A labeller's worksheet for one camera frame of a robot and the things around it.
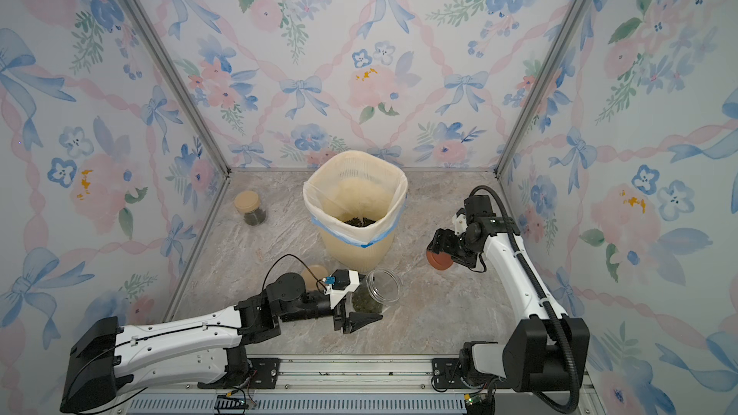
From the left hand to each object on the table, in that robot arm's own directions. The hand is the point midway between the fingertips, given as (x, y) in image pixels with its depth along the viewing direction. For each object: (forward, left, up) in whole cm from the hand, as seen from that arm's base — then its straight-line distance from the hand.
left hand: (377, 295), depth 63 cm
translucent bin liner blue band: (+39, +7, -13) cm, 41 cm away
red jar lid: (+13, -18, -10) cm, 24 cm away
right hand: (+17, -19, -10) cm, 28 cm away
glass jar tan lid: (-1, +13, +10) cm, 16 cm away
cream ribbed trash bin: (+20, +6, -21) cm, 29 cm away
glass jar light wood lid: (+35, +42, -12) cm, 56 cm away
